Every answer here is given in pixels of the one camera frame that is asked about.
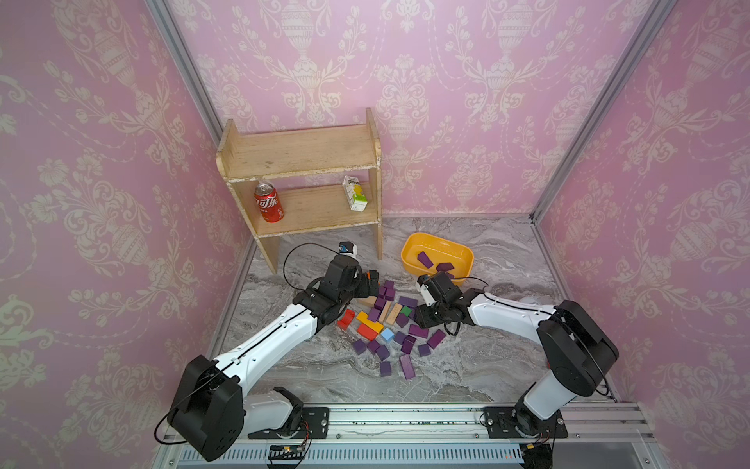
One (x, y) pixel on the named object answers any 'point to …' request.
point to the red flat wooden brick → (367, 332)
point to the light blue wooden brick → (388, 334)
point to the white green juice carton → (354, 193)
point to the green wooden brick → (406, 311)
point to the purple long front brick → (407, 366)
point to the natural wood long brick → (394, 314)
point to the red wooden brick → (347, 319)
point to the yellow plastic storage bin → (438, 250)
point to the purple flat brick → (407, 301)
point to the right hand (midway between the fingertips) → (422, 315)
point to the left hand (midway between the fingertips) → (367, 276)
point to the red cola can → (269, 202)
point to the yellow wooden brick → (375, 326)
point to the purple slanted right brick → (436, 340)
